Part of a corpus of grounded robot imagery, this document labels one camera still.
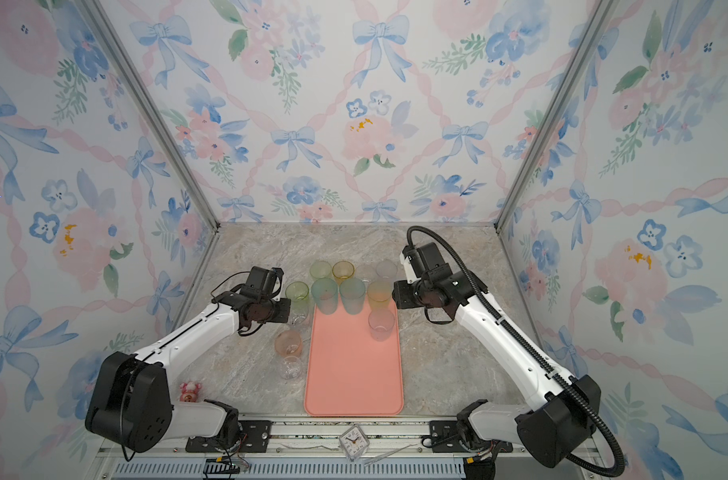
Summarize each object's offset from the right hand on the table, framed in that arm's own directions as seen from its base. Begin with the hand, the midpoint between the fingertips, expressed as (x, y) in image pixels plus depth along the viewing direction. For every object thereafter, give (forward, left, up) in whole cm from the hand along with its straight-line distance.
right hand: (401, 291), depth 78 cm
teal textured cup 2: (+10, +14, -16) cm, 24 cm away
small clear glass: (-14, +31, -19) cm, 38 cm away
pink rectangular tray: (-15, +14, -19) cm, 28 cm away
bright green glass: (+13, +34, -21) cm, 42 cm away
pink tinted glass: (-7, +32, -18) cm, 37 cm away
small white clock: (-31, +11, -18) cm, 38 cm away
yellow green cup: (+10, +5, -17) cm, 20 cm away
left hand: (+1, +33, -11) cm, 35 cm away
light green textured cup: (+20, +26, -18) cm, 38 cm away
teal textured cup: (+8, +22, -14) cm, 28 cm away
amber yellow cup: (+19, +18, -17) cm, 32 cm away
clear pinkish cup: (+1, +5, -20) cm, 21 cm away
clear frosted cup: (+17, +10, -15) cm, 25 cm away
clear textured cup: (+18, +3, -14) cm, 23 cm away
